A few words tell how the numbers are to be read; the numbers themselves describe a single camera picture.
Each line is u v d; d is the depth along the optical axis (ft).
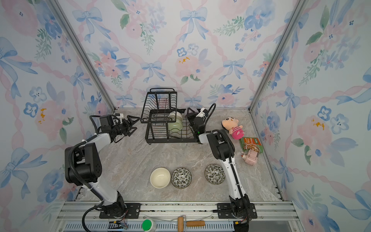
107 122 2.45
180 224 2.27
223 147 2.15
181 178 2.75
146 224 2.09
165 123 2.69
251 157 2.88
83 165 1.62
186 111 3.35
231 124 3.38
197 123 2.81
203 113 3.20
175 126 3.40
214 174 2.81
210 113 2.81
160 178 2.75
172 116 3.49
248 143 3.28
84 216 2.14
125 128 2.74
